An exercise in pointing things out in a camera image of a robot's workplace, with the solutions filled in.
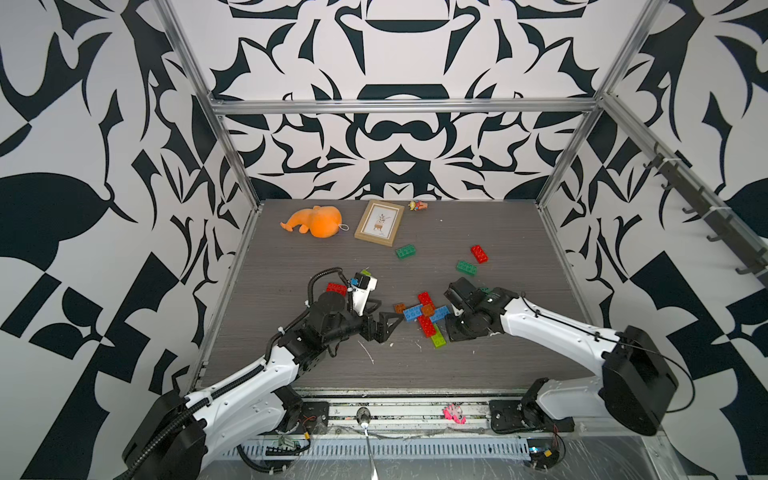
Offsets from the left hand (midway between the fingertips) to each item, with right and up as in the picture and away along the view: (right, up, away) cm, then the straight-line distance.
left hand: (389, 304), depth 76 cm
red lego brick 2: (+11, -2, +15) cm, 18 cm away
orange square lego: (+3, -5, +15) cm, 16 cm away
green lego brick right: (+26, +6, +26) cm, 37 cm away
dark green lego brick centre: (+6, +12, +28) cm, 31 cm away
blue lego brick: (+7, -6, +12) cm, 15 cm away
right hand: (+17, -8, +8) cm, 20 cm away
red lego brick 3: (+11, -8, +9) cm, 16 cm away
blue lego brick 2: (+15, -5, +11) cm, 19 cm away
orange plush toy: (-23, +22, +28) cm, 42 cm away
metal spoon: (-6, -28, -1) cm, 28 cm away
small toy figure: (+11, +29, +41) cm, 51 cm away
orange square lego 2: (+11, -4, +11) cm, 16 cm away
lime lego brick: (+14, -12, +9) cm, 21 cm away
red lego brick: (+32, +11, +29) cm, 44 cm away
